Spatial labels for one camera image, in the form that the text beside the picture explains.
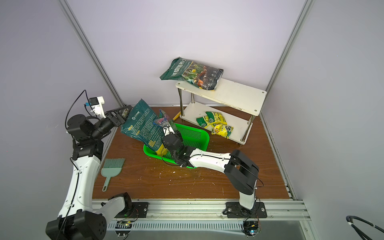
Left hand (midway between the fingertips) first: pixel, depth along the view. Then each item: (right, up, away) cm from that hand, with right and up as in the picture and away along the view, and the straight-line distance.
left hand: (128, 108), depth 65 cm
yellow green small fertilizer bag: (+41, -4, +32) cm, 52 cm away
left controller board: (-6, -59, +7) cm, 60 cm away
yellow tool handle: (+15, -2, +47) cm, 49 cm away
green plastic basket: (+29, -18, +33) cm, 47 cm away
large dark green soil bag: (+1, -8, +18) cm, 19 cm away
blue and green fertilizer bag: (+11, -4, +18) cm, 22 cm away
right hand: (+15, -9, +14) cm, 23 cm away
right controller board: (+56, -56, +3) cm, 80 cm away
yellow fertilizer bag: (+47, -12, +27) cm, 56 cm away
